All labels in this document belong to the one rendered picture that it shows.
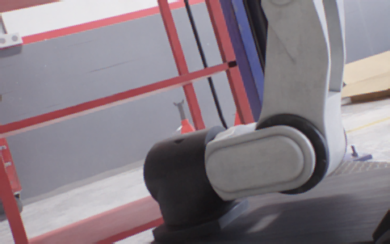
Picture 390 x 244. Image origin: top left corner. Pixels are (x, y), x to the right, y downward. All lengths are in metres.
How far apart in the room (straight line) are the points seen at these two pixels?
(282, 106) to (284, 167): 0.11
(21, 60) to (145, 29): 0.99
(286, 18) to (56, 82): 3.75
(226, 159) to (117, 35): 3.77
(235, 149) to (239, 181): 0.06
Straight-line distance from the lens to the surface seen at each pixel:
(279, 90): 1.02
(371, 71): 5.23
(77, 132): 4.62
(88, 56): 4.69
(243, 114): 1.65
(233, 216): 1.17
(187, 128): 4.35
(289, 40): 0.99
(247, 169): 1.02
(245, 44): 2.22
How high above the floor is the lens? 0.43
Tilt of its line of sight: 3 degrees down
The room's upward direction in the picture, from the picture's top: 17 degrees counter-clockwise
